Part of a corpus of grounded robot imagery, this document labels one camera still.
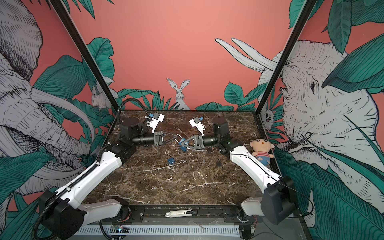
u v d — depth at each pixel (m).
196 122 0.65
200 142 0.61
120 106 1.22
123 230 0.70
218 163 0.93
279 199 0.40
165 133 0.65
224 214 0.74
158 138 0.60
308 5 0.69
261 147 0.90
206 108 1.25
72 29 0.76
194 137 0.64
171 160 0.93
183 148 0.66
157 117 0.63
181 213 0.74
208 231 0.70
